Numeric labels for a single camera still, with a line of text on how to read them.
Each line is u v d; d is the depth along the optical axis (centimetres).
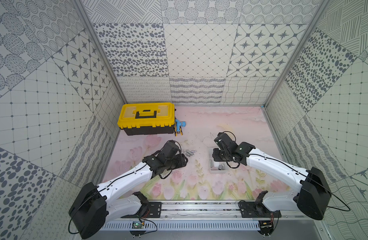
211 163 90
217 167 89
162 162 61
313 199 40
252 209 74
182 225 65
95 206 39
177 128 104
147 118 91
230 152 61
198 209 77
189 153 93
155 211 73
